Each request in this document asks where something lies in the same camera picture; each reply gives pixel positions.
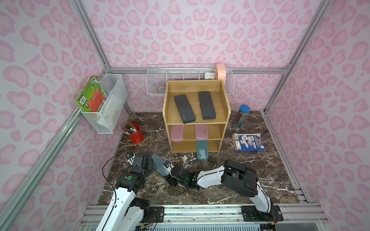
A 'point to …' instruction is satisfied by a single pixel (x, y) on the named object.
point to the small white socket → (209, 75)
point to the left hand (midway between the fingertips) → (146, 165)
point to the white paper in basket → (111, 111)
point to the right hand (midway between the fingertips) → (168, 174)
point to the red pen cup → (138, 137)
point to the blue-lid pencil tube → (244, 109)
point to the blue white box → (248, 142)
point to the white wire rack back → (157, 75)
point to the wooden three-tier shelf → (194, 110)
